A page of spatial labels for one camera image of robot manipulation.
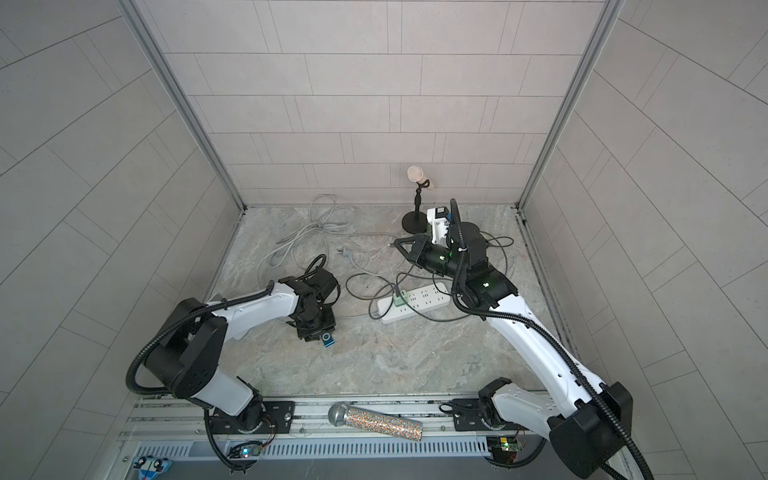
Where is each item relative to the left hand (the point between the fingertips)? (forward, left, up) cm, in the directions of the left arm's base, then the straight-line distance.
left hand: (337, 331), depth 87 cm
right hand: (+7, -16, +32) cm, 37 cm away
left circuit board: (-29, +16, +4) cm, 33 cm away
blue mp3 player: (-3, +2, +3) cm, 5 cm away
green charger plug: (+6, -18, +8) cm, 21 cm away
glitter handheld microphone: (-22, -5, +5) cm, 23 cm away
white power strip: (+7, -24, +4) cm, 26 cm away
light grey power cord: (+30, +14, +2) cm, 33 cm away
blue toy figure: (-31, +36, +3) cm, 48 cm away
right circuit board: (-27, -43, +2) cm, 51 cm away
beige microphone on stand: (+40, -25, +4) cm, 47 cm away
